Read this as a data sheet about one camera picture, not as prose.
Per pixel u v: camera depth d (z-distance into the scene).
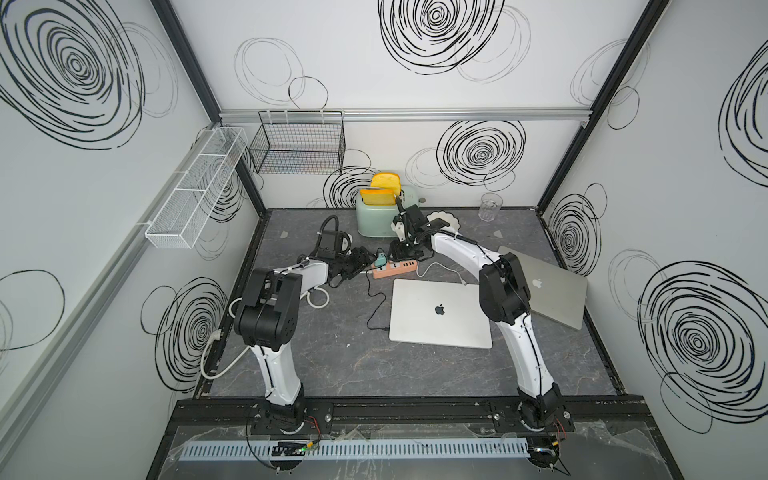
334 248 0.79
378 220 1.02
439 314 0.91
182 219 0.72
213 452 0.69
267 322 0.50
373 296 0.93
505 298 0.60
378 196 0.97
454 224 1.12
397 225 0.93
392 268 0.99
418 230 0.77
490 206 1.16
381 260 0.96
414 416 0.75
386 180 1.02
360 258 0.88
